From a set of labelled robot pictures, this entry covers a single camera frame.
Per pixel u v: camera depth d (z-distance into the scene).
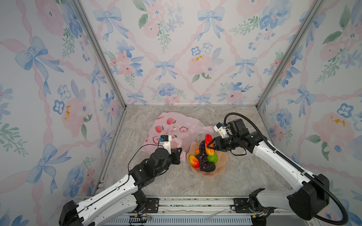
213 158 0.85
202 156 0.83
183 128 0.93
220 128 0.72
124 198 0.60
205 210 0.73
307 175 0.41
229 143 0.65
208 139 0.76
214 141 0.71
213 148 0.73
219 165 0.84
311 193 0.39
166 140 0.64
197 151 0.88
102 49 0.87
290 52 0.86
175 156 0.63
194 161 0.82
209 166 0.81
